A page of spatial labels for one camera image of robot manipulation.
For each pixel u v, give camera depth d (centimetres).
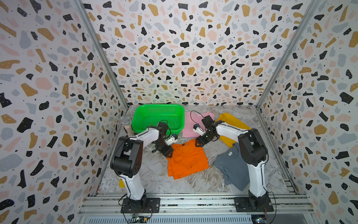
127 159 49
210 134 78
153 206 73
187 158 90
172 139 88
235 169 81
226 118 113
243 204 74
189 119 95
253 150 55
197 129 92
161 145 81
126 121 76
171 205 76
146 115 113
